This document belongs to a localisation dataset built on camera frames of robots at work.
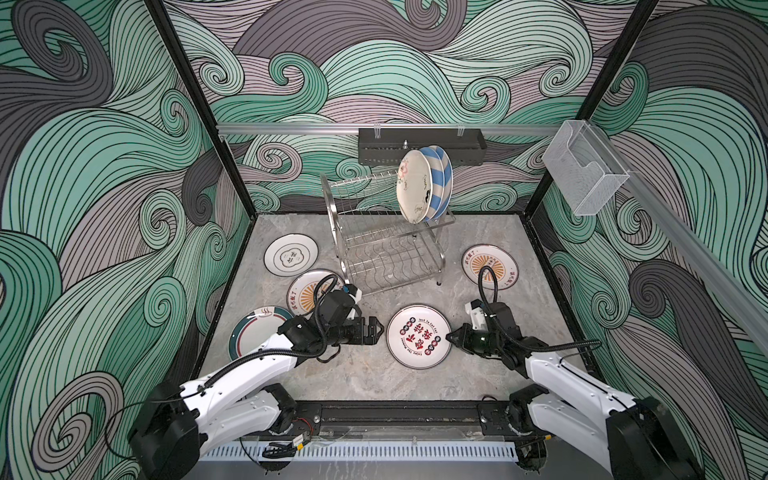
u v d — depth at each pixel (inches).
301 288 38.1
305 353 21.4
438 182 28.4
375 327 27.9
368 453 29.9
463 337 29.2
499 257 41.8
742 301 20.1
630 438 15.7
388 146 37.4
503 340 25.8
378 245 41.5
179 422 15.3
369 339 26.9
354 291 29.2
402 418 29.3
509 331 25.8
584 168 31.1
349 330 26.5
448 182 28.0
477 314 30.9
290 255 42.0
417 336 33.9
